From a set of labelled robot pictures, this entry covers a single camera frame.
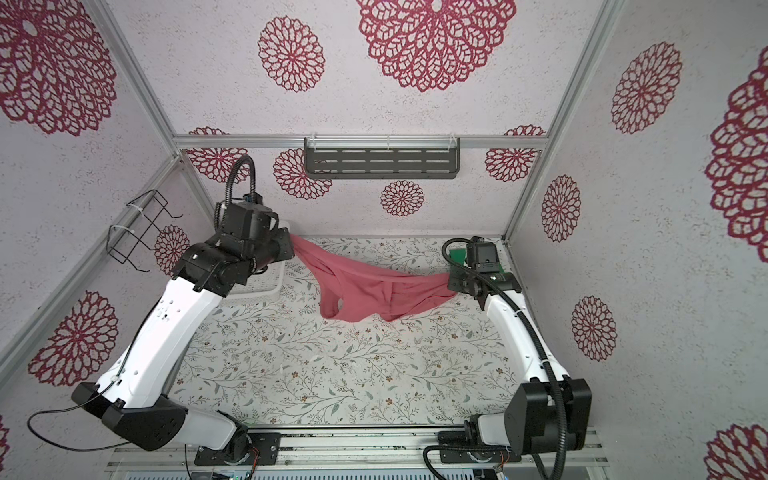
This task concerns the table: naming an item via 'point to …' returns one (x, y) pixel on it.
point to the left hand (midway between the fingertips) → (285, 244)
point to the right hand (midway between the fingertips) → (460, 272)
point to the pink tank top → (347, 288)
